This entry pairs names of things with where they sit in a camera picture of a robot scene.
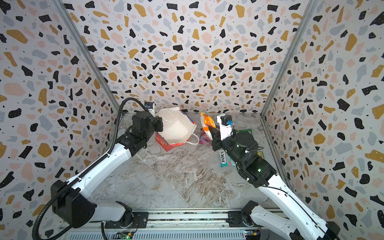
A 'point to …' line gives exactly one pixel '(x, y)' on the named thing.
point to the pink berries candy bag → (204, 139)
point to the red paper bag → (178, 128)
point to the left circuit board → (122, 235)
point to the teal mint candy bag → (225, 159)
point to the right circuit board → (252, 234)
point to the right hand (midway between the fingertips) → (209, 124)
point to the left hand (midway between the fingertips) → (158, 114)
